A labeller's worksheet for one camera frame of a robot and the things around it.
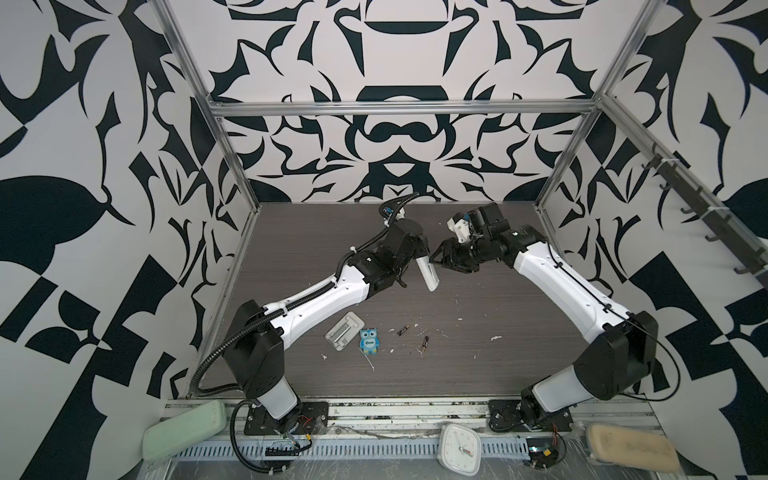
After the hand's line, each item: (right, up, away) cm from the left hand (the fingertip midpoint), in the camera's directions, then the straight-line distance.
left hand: (424, 226), depth 77 cm
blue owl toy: (-14, -32, +8) cm, 36 cm away
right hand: (+4, -8, +2) cm, 9 cm away
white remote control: (+1, -12, +1) cm, 12 cm away
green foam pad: (-61, -48, -8) cm, 78 cm away
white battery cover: (-22, -30, +9) cm, 38 cm away
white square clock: (+7, -50, -10) cm, 51 cm away
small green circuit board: (+27, -53, -6) cm, 60 cm away
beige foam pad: (+46, -50, -10) cm, 68 cm away
